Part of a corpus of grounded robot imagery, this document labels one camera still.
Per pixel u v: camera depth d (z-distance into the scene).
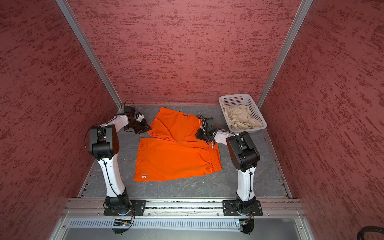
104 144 0.60
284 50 0.87
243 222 0.72
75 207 0.76
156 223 0.71
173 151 0.96
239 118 1.09
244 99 1.17
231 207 0.74
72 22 0.76
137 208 0.74
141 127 0.94
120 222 0.73
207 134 0.79
